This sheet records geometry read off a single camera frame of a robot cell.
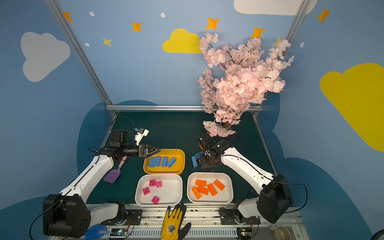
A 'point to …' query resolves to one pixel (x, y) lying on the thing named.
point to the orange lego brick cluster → (196, 193)
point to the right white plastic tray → (226, 195)
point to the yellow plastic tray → (177, 168)
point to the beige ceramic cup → (281, 232)
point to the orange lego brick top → (203, 190)
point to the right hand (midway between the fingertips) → (207, 160)
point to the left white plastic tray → (159, 190)
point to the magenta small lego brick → (146, 191)
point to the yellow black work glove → (171, 228)
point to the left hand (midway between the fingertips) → (157, 149)
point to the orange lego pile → (201, 147)
